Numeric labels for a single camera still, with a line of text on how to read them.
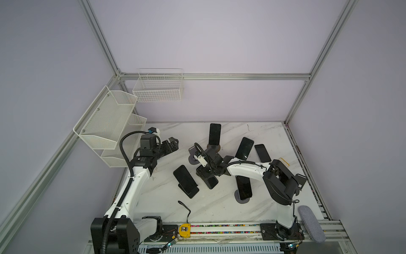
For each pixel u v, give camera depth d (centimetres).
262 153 104
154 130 73
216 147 104
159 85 96
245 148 92
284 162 99
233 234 75
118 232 39
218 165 69
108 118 82
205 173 80
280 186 49
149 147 59
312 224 75
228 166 63
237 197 79
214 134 97
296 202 54
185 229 73
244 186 80
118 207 41
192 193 82
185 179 78
